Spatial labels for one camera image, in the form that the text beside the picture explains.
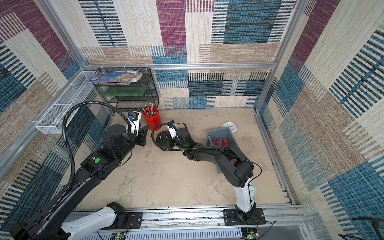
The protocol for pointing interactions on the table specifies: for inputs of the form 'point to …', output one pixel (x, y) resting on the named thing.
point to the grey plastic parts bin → (221, 138)
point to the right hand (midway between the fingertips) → (169, 134)
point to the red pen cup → (153, 117)
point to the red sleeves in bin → (217, 141)
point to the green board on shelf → (137, 91)
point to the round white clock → (232, 126)
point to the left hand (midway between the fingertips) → (144, 125)
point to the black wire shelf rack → (150, 98)
